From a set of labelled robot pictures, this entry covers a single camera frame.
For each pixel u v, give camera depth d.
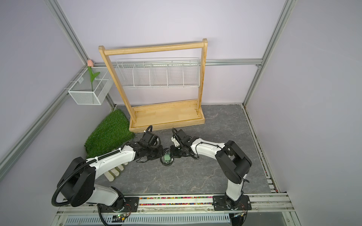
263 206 0.74
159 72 0.99
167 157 0.87
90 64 0.89
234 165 0.47
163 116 1.13
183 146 0.68
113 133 1.02
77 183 0.42
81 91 0.82
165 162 0.87
